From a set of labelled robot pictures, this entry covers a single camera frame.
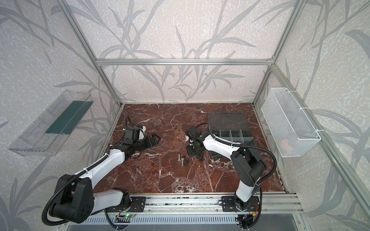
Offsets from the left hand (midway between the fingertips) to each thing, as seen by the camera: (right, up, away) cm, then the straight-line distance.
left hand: (155, 140), depth 87 cm
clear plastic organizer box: (+53, +6, +19) cm, 57 cm away
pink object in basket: (+70, 0, -14) cm, 72 cm away
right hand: (+21, -7, +2) cm, 22 cm away
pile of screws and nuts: (+17, -13, +2) cm, 21 cm away
